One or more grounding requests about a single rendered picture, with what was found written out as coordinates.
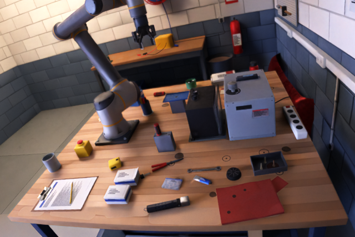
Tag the grey dip dial knob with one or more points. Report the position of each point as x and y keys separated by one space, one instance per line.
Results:
x=232 y=87

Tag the yellow emergency stop box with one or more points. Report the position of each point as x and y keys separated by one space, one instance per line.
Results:
x=83 y=148

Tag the yellow battery box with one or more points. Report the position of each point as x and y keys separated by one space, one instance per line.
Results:
x=164 y=41

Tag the green tape roll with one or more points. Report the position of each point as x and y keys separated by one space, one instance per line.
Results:
x=190 y=83

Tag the red small bottle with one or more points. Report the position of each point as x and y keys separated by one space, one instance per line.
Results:
x=253 y=65

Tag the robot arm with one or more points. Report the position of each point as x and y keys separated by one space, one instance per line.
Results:
x=111 y=81

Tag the black headlamp housing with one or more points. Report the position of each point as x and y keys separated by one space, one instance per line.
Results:
x=203 y=113

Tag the grey key tray block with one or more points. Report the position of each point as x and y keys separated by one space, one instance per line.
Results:
x=165 y=142

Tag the dark round bin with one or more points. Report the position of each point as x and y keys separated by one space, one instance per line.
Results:
x=220 y=63

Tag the yellow pencil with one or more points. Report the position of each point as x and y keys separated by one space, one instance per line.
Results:
x=71 y=192

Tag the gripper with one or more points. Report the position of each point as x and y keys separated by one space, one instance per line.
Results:
x=140 y=23

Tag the yellow tape measure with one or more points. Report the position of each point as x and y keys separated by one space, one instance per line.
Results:
x=114 y=163

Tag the dark blue spray can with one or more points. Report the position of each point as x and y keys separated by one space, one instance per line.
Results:
x=146 y=107

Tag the black torch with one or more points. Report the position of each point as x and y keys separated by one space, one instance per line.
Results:
x=167 y=204

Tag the red fire extinguisher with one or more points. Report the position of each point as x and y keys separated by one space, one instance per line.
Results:
x=236 y=36

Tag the white blue striped box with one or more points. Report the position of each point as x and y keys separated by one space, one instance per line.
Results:
x=117 y=194
x=127 y=177

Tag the blue utility knife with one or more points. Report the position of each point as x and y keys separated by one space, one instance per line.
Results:
x=202 y=179

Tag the red small flat tool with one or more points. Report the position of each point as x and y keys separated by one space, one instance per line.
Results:
x=159 y=93

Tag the black adjuster knob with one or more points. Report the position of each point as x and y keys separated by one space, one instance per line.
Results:
x=194 y=94

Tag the white power strip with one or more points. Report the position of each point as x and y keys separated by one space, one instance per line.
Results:
x=295 y=121

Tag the blue platform stand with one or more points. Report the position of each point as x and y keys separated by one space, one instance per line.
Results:
x=176 y=101

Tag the red cloth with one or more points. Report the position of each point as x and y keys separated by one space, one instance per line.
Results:
x=248 y=201

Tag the small dark screwdriver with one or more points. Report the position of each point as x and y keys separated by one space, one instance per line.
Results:
x=144 y=175

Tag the grey blue sponge cloth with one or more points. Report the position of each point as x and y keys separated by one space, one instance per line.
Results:
x=172 y=183

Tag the dark blue parts tray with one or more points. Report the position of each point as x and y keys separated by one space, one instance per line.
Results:
x=268 y=163

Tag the silver spanner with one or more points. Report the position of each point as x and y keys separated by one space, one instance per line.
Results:
x=203 y=169

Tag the wooden back workbench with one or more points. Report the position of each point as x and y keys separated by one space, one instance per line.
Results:
x=166 y=54

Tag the grey cup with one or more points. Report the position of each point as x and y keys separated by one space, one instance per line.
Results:
x=51 y=162

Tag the clipboard with paper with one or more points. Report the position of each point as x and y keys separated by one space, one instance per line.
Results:
x=65 y=194

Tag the white wall trunking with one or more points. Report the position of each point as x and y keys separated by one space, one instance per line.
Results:
x=313 y=49

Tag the dark square base plate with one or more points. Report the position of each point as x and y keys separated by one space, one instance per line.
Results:
x=117 y=135

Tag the black round cap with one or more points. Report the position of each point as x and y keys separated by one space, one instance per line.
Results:
x=233 y=173

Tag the grey beamsetter box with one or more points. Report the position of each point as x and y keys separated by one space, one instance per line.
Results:
x=249 y=106

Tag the white labelled box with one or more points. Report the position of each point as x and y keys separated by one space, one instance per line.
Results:
x=219 y=77

